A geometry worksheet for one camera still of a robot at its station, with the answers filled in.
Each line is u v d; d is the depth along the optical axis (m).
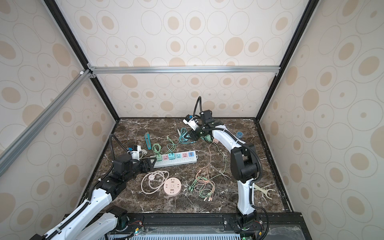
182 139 1.05
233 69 1.91
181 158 0.94
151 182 0.87
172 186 0.83
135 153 0.71
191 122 0.81
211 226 0.73
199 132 0.81
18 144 0.54
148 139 1.06
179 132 1.10
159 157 0.91
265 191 0.83
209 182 0.86
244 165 0.53
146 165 0.70
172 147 1.03
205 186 0.85
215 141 1.03
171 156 0.90
